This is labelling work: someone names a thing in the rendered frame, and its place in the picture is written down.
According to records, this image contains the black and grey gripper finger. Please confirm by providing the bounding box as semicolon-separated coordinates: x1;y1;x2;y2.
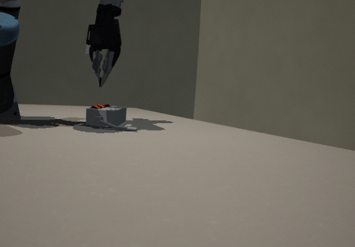
100;41;121;87
89;46;103;87

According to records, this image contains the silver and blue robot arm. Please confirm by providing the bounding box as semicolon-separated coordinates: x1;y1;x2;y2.
0;0;124;114

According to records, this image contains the grey power strip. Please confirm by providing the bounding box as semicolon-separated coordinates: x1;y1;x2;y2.
86;104;137;131

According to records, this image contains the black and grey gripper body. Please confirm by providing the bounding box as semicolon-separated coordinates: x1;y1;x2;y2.
86;4;122;51

